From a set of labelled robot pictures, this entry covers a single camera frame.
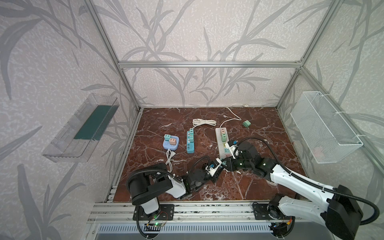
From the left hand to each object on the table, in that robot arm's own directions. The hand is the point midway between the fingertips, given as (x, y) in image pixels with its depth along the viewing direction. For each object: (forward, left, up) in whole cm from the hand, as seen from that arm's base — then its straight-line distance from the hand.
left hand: (224, 160), depth 79 cm
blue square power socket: (+14, +29, -11) cm, 34 cm away
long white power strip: (+10, -2, -9) cm, 14 cm away
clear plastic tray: (0, +65, +20) cm, 67 cm away
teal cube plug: (+18, +34, -7) cm, 40 cm away
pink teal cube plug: (+25, -3, -7) cm, 26 cm away
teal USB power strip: (+18, +19, -8) cm, 27 cm away
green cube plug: (+19, -3, -7) cm, 20 cm away
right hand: (+1, +2, +1) cm, 2 cm away
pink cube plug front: (+15, +30, -7) cm, 35 cm away
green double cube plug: (+33, -21, -11) cm, 41 cm away
